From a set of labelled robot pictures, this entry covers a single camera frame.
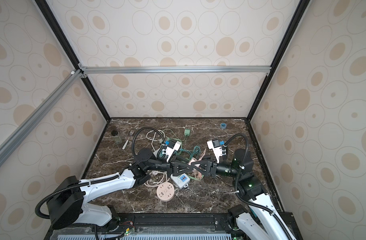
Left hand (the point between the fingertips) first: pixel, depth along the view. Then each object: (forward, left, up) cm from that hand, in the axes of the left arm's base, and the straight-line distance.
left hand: (193, 171), depth 58 cm
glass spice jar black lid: (+34, +50, -25) cm, 65 cm away
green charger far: (+43, +2, -31) cm, 53 cm away
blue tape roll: (+51, -25, -31) cm, 65 cm away
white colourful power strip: (+6, +6, -29) cm, 30 cm away
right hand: (+3, -1, -1) cm, 3 cm away
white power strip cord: (+37, +27, -31) cm, 55 cm away
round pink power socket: (+1, +14, -29) cm, 32 cm away
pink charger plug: (+4, 0, +2) cm, 4 cm away
